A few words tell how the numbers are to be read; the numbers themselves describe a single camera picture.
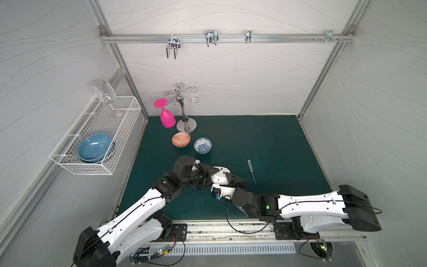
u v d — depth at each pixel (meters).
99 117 0.72
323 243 0.72
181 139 1.07
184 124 1.12
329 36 0.76
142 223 0.48
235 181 0.63
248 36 0.79
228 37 0.79
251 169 0.94
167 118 0.98
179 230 0.73
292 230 0.66
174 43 0.78
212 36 0.76
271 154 1.08
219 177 0.69
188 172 0.60
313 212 0.48
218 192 0.60
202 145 1.04
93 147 0.62
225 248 0.70
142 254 0.69
